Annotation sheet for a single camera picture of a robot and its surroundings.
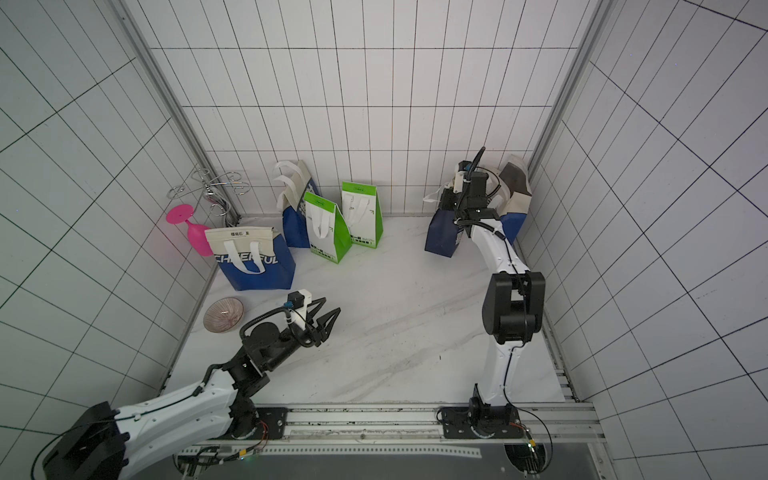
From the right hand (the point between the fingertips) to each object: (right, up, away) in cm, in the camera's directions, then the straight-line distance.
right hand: (454, 185), depth 92 cm
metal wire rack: (-75, -2, -4) cm, 75 cm away
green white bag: (-40, -15, 0) cm, 43 cm away
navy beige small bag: (-3, -15, +6) cm, 17 cm away
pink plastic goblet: (-79, -16, -5) cm, 80 cm away
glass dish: (-72, -41, -3) cm, 83 cm away
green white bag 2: (-30, -8, +2) cm, 31 cm away
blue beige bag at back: (-52, +1, +2) cm, 52 cm away
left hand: (-37, -36, -14) cm, 53 cm away
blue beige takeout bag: (+20, -9, +3) cm, 23 cm away
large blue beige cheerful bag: (-61, -23, -6) cm, 66 cm away
